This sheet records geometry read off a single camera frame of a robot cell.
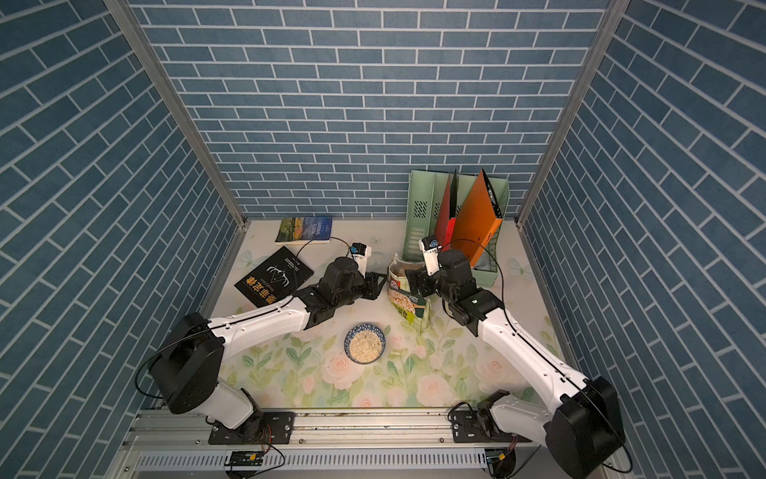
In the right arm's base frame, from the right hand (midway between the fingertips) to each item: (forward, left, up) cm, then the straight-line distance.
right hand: (423, 266), depth 80 cm
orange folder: (+20, -17, -1) cm, 27 cm away
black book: (+4, +49, -18) cm, 52 cm away
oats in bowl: (-17, +15, -16) cm, 27 cm away
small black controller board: (-44, +41, -24) cm, 65 cm away
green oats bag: (-7, +2, -10) cm, 13 cm away
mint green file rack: (+36, 0, -5) cm, 36 cm away
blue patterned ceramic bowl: (-11, +17, -17) cm, 27 cm away
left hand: (-1, +9, -5) cm, 10 cm away
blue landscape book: (+29, +47, -20) cm, 59 cm away
